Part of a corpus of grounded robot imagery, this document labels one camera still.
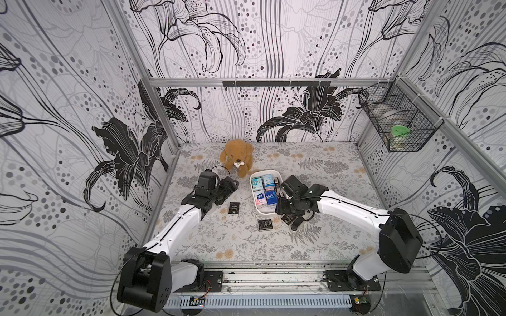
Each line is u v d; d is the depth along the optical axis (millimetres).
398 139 800
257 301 765
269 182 956
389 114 785
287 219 866
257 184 954
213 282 732
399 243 422
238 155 928
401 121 798
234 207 907
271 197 905
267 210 904
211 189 658
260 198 903
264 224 858
